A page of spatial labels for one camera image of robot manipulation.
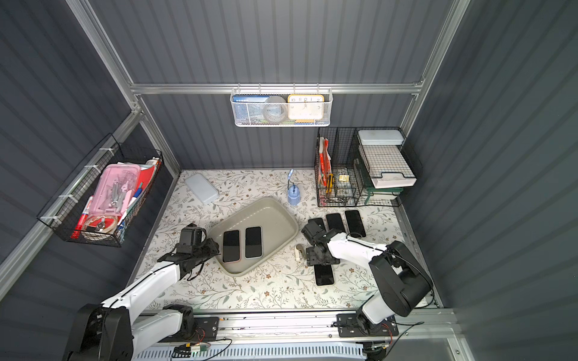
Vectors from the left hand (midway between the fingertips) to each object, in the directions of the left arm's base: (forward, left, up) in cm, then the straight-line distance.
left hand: (215, 246), depth 88 cm
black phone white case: (-10, -43, -4) cm, 44 cm away
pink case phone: (+1, -5, -3) cm, 6 cm away
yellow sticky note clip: (+39, -58, -2) cm, 70 cm away
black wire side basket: (-5, +32, +30) cm, 44 cm away
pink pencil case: (+7, +28, +27) cm, 39 cm away
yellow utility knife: (+38, -50, -2) cm, 63 cm away
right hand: (-4, -43, -4) cm, 43 cm away
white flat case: (+33, +15, -3) cm, 37 cm away
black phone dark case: (+11, -59, -4) cm, 60 cm away
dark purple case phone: (+14, -43, -6) cm, 46 cm away
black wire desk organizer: (+50, -54, +6) cm, 74 cm away
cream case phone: (+13, -50, -4) cm, 52 cm away
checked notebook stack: (+30, -72, +16) cm, 80 cm away
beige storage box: (+9, -25, -3) cm, 27 cm away
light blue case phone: (+1, -15, -4) cm, 15 cm away
